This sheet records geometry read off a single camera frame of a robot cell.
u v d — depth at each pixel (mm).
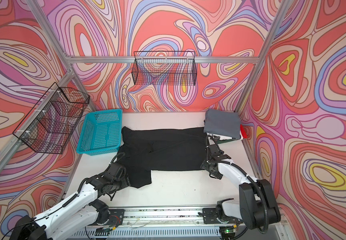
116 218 721
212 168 741
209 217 733
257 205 416
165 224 720
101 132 1079
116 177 664
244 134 1035
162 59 878
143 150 960
